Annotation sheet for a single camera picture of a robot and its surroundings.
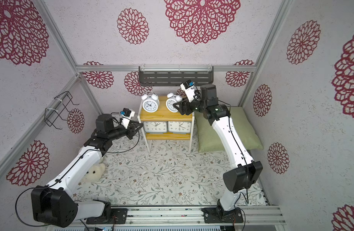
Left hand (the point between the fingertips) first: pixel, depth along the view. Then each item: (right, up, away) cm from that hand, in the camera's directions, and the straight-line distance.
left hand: (141, 124), depth 77 cm
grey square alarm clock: (+6, -2, +10) cm, 12 cm away
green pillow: (+40, -11, +17) cm, 45 cm away
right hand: (+20, +12, -5) cm, 24 cm away
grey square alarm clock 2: (+20, -2, +10) cm, 22 cm away
